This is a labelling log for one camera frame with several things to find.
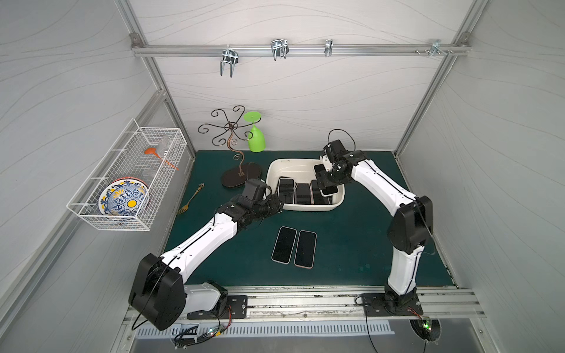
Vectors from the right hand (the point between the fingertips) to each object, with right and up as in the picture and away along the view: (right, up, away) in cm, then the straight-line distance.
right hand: (327, 179), depth 90 cm
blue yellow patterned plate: (-64, -4, -28) cm, 70 cm away
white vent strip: (-20, -48, -20) cm, 56 cm away
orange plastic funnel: (-65, +11, -13) cm, 67 cm away
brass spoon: (-63, -13, +9) cm, 65 cm away
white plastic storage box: (-9, +4, +21) cm, 23 cm away
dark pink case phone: (-3, -9, +11) cm, 14 cm away
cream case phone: (0, -4, -4) cm, 6 cm away
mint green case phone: (-18, -27, -3) cm, 32 cm away
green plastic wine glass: (-30, +18, +4) cm, 35 cm away
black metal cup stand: (-39, +21, -2) cm, 44 cm away
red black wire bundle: (-48, -49, -21) cm, 72 cm away
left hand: (-19, -9, -9) cm, 23 cm away
